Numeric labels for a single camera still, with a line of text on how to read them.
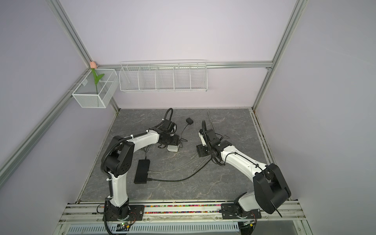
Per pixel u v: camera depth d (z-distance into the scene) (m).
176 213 0.75
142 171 0.84
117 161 0.52
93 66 0.89
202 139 0.79
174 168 0.89
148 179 0.84
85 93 0.86
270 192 0.42
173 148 0.93
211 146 0.65
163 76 0.98
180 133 1.04
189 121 1.12
